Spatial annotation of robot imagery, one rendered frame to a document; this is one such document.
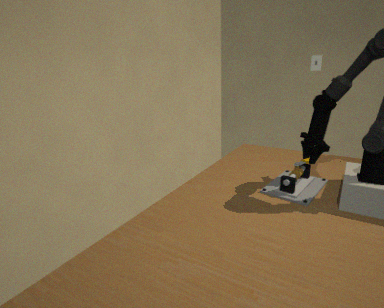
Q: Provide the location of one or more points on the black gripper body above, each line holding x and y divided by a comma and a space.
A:
316, 136

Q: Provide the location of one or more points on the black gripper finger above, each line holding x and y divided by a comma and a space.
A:
313, 154
306, 149

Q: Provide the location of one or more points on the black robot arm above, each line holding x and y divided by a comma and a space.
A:
372, 167

